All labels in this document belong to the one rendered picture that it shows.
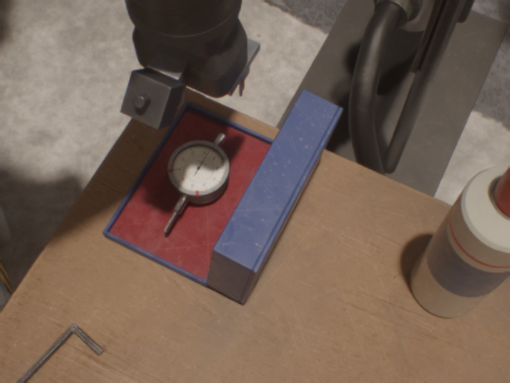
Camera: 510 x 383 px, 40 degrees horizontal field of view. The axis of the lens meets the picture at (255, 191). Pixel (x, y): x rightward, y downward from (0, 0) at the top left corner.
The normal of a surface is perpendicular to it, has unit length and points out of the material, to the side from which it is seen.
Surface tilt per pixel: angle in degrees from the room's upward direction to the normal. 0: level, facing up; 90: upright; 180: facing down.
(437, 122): 0
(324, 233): 0
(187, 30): 90
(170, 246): 0
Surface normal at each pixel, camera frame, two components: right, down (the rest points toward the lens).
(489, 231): -0.50, 0.10
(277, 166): 0.11, -0.36
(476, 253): -0.62, 0.72
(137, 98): -0.30, 0.23
